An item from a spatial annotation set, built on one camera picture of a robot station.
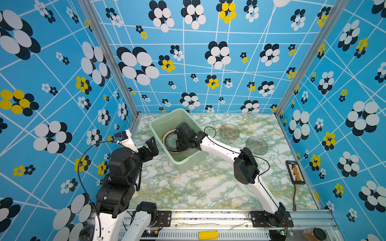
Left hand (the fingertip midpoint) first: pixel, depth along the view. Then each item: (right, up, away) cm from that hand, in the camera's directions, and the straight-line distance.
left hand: (147, 139), depth 62 cm
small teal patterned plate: (+3, -5, +37) cm, 37 cm away
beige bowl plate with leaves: (+5, -11, +32) cm, 34 cm away
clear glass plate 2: (+62, -8, +40) cm, 74 cm away
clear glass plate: (+45, +2, +47) cm, 65 cm away
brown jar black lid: (+70, -40, 0) cm, 81 cm away
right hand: (+6, -1, +28) cm, 28 cm away
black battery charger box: (+78, -22, +25) cm, 85 cm away
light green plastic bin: (+15, -12, +12) cm, 23 cm away
